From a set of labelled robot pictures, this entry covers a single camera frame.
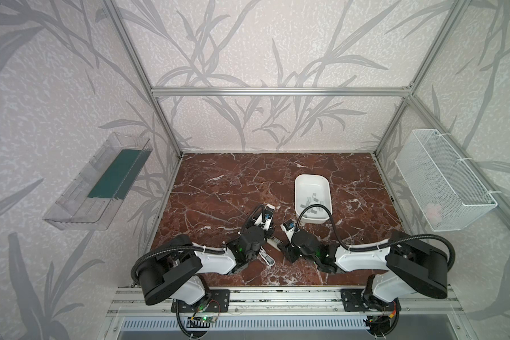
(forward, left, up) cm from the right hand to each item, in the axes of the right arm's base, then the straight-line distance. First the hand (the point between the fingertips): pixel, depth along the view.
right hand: (281, 236), depth 86 cm
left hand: (+9, +4, +10) cm, 14 cm away
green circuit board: (-28, +27, -2) cm, 39 cm away
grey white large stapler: (-2, +3, 0) cm, 4 cm away
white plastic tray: (+25, -17, -2) cm, 30 cm away
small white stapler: (-8, +6, -2) cm, 10 cm away
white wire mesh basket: (0, -49, +31) cm, 58 cm away
